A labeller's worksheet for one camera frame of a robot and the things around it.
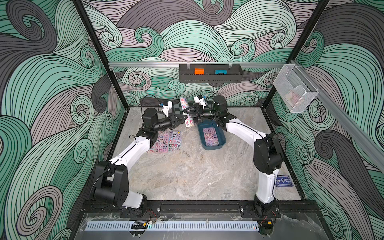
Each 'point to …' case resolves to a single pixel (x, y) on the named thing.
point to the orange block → (199, 71)
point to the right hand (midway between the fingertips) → (186, 114)
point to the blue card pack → (283, 181)
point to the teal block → (217, 71)
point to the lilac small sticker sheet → (175, 141)
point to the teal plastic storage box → (220, 135)
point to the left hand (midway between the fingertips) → (186, 116)
